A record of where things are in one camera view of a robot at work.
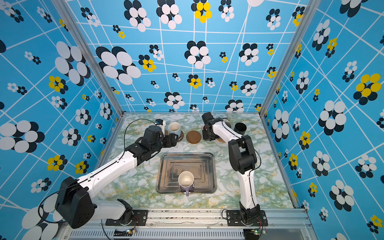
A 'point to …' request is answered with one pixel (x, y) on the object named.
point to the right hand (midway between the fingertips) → (210, 137)
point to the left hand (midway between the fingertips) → (174, 135)
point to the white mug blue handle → (174, 127)
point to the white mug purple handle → (186, 180)
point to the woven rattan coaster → (220, 140)
